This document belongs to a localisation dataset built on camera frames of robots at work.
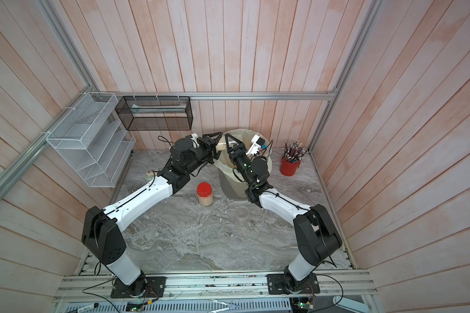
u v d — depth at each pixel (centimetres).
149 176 99
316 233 46
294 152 98
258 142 70
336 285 66
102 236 47
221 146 70
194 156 61
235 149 66
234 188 95
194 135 74
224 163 76
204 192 88
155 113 104
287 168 101
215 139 68
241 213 82
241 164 69
